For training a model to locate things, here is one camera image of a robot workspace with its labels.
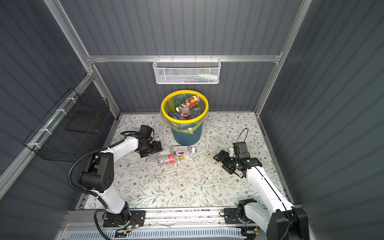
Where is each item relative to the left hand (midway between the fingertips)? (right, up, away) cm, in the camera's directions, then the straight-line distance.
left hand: (156, 151), depth 95 cm
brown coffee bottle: (+23, +31, -6) cm, 39 cm away
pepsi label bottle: (+13, +22, -9) cm, 27 cm away
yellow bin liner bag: (+12, +33, -2) cm, 35 cm away
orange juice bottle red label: (+19, +25, -6) cm, 32 cm away
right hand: (+38, -4, -13) cm, 41 cm away
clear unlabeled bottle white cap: (+25, +25, -5) cm, 36 cm away
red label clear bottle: (+11, -4, -6) cm, 13 cm away
